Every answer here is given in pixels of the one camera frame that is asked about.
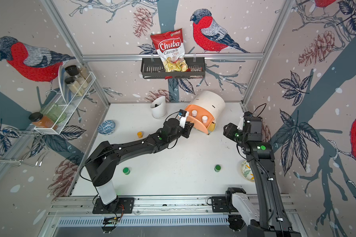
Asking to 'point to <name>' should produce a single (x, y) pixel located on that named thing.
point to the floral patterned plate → (246, 171)
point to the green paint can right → (217, 168)
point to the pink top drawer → (201, 111)
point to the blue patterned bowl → (107, 127)
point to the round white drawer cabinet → (213, 101)
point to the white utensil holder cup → (158, 107)
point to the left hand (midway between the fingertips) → (195, 121)
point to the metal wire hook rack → (14, 146)
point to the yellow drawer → (212, 127)
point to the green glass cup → (53, 110)
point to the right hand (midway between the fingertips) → (227, 126)
